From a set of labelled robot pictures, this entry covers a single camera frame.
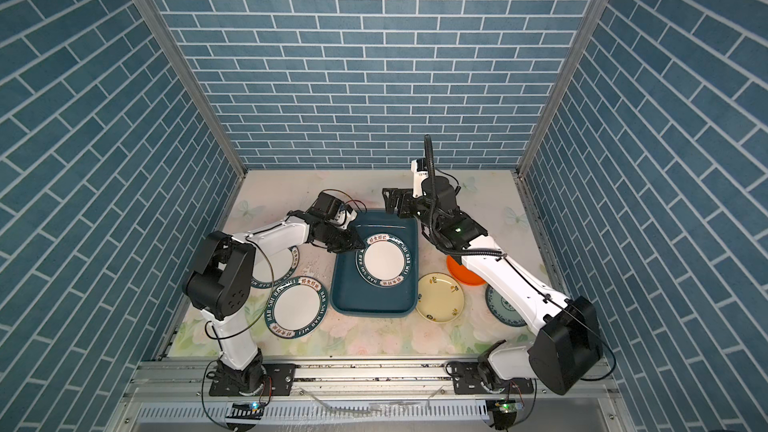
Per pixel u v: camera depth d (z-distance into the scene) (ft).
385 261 3.18
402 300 2.90
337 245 2.73
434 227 1.87
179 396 2.42
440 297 2.86
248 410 2.37
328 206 2.58
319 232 2.36
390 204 2.28
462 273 3.00
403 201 2.20
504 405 2.36
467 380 2.41
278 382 2.42
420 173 2.21
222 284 1.63
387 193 2.42
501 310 2.83
